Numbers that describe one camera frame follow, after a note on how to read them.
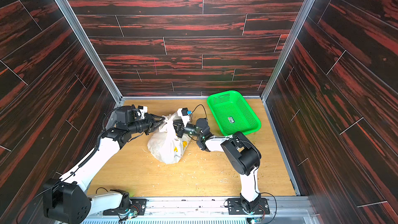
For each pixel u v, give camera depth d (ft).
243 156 1.67
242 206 2.16
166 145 2.50
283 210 2.41
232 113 3.72
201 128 2.25
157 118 2.48
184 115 2.36
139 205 2.41
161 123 2.49
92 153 1.58
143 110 2.44
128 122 2.02
